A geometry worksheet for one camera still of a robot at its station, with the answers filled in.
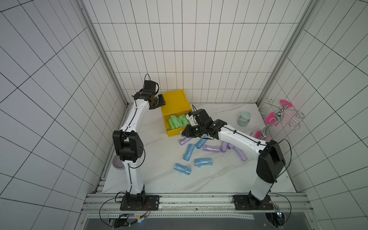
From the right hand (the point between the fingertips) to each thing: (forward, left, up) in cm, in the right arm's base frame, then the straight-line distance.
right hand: (183, 128), depth 83 cm
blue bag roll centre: (-5, -4, -16) cm, 17 cm away
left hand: (+16, +15, +4) cm, 22 cm away
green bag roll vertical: (+2, +8, 0) cm, 8 cm away
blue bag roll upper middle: (0, -11, -16) cm, 19 cm away
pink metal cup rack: (+7, -53, +11) cm, 55 cm away
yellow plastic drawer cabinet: (+16, +7, +4) cm, 18 cm away
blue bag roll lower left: (-18, 0, -15) cm, 24 cm away
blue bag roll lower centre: (-14, -11, -14) cm, 22 cm away
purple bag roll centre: (-5, -18, -14) cm, 24 cm away
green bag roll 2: (+6, +2, 0) cm, 6 cm away
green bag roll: (+3, +5, +2) cm, 7 cm away
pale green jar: (+19, -43, -13) cm, 49 cm away
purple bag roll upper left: (-1, +1, -14) cm, 14 cm away
